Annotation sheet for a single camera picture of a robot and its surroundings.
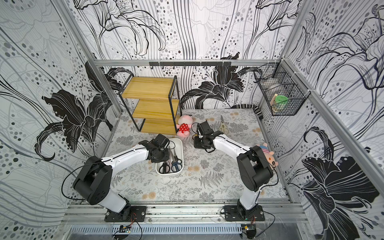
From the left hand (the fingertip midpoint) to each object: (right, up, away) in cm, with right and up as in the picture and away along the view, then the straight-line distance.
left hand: (167, 159), depth 89 cm
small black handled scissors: (-1, -3, -1) cm, 3 cm away
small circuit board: (-17, -30, -18) cm, 38 cm away
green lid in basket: (+64, +35, -11) cm, 73 cm away
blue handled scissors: (+5, -2, +1) cm, 5 cm away
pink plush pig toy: (+9, +19, +12) cm, 24 cm away
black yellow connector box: (+44, -29, -18) cm, 56 cm away
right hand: (+18, +10, +3) cm, 21 cm away
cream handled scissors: (+38, +19, +18) cm, 46 cm away
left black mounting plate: (-11, -23, -16) cm, 30 cm away
